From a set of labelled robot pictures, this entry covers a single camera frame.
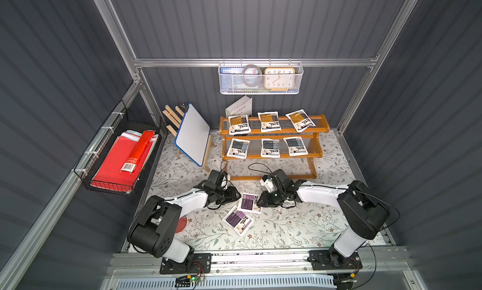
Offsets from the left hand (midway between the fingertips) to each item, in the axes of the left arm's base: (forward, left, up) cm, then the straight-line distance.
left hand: (239, 198), depth 88 cm
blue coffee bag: (+21, -28, +14) cm, 38 cm away
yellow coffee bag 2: (+24, -14, +27) cm, 39 cm away
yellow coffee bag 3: (+24, -28, +28) cm, 46 cm away
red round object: (-11, +25, -2) cm, 28 cm away
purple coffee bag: (-1, -4, -2) cm, 5 cm away
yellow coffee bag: (+21, 0, +28) cm, 35 cm away
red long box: (+7, +39, +27) cm, 48 cm away
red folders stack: (-3, +47, +25) cm, 53 cm away
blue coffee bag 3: (+20, 0, +13) cm, 24 cm away
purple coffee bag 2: (-10, 0, -2) cm, 10 cm away
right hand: (-4, -9, 0) cm, 10 cm away
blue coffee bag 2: (+20, -15, +13) cm, 28 cm away
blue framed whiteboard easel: (+32, +26, +8) cm, 42 cm away
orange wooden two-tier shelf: (+8, -7, +14) cm, 18 cm away
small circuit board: (-32, +21, -6) cm, 39 cm away
